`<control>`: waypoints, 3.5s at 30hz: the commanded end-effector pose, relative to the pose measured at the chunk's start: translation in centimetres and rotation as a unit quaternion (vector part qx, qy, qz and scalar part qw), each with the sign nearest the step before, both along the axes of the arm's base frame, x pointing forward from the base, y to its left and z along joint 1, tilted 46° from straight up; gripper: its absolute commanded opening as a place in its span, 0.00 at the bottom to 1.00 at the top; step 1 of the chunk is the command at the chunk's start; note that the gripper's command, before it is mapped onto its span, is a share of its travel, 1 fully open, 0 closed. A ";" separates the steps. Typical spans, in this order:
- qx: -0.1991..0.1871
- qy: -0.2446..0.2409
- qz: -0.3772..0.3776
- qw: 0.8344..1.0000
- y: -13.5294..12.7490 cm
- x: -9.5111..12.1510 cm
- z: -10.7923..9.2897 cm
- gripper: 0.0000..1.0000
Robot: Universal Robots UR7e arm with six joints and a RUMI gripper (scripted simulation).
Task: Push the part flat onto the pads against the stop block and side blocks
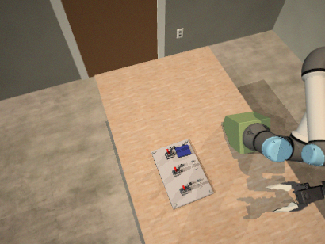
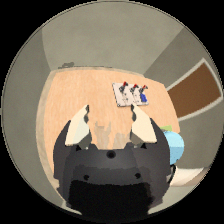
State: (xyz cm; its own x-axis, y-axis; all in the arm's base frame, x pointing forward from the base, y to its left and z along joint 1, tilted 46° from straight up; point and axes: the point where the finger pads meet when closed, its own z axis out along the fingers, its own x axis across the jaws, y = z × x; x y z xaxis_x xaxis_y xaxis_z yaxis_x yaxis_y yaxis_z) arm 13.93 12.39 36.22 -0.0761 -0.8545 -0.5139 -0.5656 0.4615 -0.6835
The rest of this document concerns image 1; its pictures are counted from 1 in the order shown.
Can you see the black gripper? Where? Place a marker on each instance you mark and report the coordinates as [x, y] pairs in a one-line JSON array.
[[293, 206]]

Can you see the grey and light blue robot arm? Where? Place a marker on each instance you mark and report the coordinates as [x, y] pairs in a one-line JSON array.
[[279, 148]]

